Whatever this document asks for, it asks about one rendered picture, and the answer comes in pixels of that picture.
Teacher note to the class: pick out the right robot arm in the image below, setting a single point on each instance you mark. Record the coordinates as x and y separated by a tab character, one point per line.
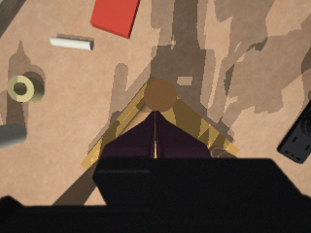
296	145

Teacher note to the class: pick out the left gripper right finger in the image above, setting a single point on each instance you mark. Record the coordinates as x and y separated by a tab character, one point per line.
175	142

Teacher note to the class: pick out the red flat block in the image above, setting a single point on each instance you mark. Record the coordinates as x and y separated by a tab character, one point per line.
115	16

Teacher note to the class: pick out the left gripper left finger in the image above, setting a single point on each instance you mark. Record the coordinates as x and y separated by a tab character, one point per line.
136	141

